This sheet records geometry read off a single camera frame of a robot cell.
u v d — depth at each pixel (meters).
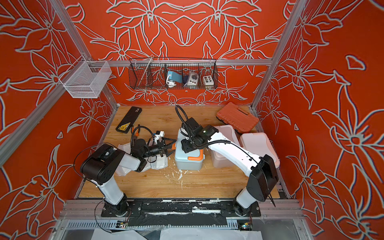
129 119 1.12
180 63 0.92
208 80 0.95
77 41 0.82
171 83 0.85
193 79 0.90
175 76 0.85
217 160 0.78
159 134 0.83
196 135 0.58
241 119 1.04
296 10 0.71
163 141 0.76
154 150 0.76
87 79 0.92
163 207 0.74
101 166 0.49
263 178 0.40
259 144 0.79
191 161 0.76
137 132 1.04
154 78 1.01
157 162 0.87
